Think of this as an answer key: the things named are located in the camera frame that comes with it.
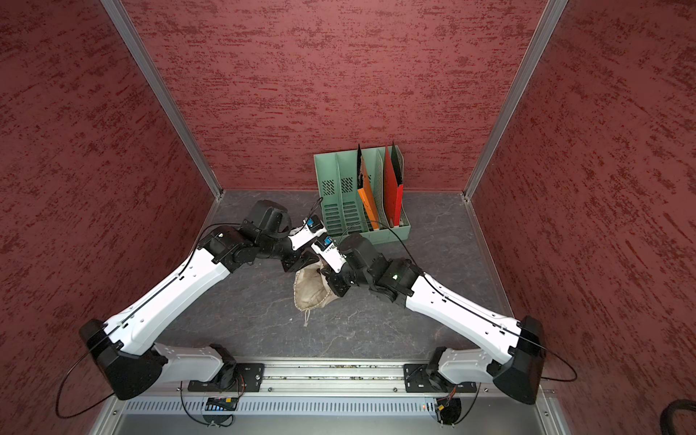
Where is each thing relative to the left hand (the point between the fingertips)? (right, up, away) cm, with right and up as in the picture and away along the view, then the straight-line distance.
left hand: (309, 254), depth 72 cm
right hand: (+5, -5, -1) cm, 7 cm away
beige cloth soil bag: (0, -10, +2) cm, 11 cm away
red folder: (+25, +18, +13) cm, 33 cm away
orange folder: (+16, +17, +11) cm, 26 cm away
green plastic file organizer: (+7, +14, +41) cm, 44 cm away
